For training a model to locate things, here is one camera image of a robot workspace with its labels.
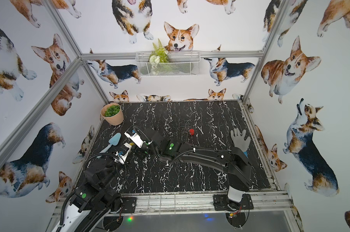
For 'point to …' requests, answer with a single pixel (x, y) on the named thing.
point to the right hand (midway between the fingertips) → (129, 146)
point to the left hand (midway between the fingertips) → (132, 144)
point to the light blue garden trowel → (114, 141)
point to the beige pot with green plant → (112, 113)
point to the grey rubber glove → (239, 140)
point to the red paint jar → (192, 134)
